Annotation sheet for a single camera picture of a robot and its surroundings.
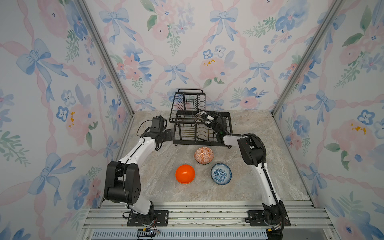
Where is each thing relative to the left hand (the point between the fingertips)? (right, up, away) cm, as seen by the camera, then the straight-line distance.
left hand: (167, 133), depth 92 cm
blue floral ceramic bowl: (+32, -23, -6) cm, 40 cm away
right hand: (+27, +15, +14) cm, 34 cm away
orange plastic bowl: (+11, -23, -6) cm, 27 cm away
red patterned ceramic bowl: (+23, -14, +2) cm, 27 cm away
